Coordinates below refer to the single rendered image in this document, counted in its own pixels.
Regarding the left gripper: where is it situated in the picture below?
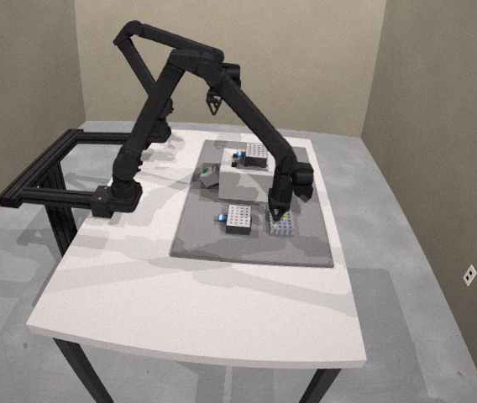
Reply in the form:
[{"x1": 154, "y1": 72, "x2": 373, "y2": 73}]
[{"x1": 206, "y1": 87, "x2": 223, "y2": 115}]

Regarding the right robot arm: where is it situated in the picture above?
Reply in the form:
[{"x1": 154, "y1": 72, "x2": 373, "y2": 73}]
[{"x1": 108, "y1": 49, "x2": 314, "y2": 207}]

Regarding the grey flat rectangular mat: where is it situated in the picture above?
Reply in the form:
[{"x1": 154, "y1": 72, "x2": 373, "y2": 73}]
[{"x1": 170, "y1": 139, "x2": 334, "y2": 268}]

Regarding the grey tube rack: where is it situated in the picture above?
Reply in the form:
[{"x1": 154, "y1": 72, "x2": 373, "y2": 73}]
[{"x1": 268, "y1": 209, "x2": 295, "y2": 237}]

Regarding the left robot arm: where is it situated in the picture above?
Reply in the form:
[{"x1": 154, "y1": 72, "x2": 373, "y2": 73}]
[{"x1": 113, "y1": 20, "x2": 241, "y2": 139}]

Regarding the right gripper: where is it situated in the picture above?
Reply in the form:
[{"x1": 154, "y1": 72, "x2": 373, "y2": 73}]
[{"x1": 268, "y1": 182, "x2": 291, "y2": 222}]

